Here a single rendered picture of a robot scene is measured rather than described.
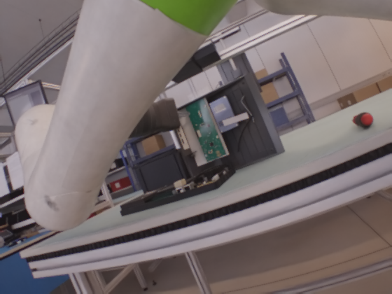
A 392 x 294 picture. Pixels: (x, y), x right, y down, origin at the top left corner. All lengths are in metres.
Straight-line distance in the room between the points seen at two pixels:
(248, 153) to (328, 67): 4.45
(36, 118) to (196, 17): 0.33
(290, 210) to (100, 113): 0.31
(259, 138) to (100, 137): 0.43
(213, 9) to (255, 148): 0.46
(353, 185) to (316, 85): 4.48
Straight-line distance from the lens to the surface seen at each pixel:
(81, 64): 0.20
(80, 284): 0.78
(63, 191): 0.31
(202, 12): 0.17
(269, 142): 0.58
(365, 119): 0.44
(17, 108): 1.84
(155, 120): 0.49
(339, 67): 5.05
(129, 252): 0.50
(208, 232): 0.42
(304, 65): 4.89
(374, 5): 0.31
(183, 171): 0.82
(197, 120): 0.61
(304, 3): 0.32
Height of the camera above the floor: 1.07
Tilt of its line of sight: 7 degrees up
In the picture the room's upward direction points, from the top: 22 degrees counter-clockwise
